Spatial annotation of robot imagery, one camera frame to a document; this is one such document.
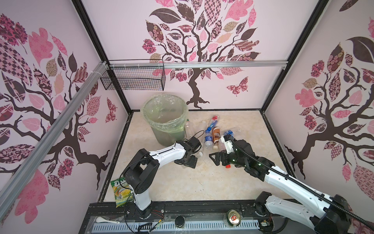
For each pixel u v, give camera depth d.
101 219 0.72
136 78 1.22
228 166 0.89
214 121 1.07
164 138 0.97
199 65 0.92
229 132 1.00
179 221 0.62
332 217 0.38
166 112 0.99
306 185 0.46
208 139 0.97
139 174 0.46
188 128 1.02
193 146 0.72
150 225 0.72
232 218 0.62
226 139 0.68
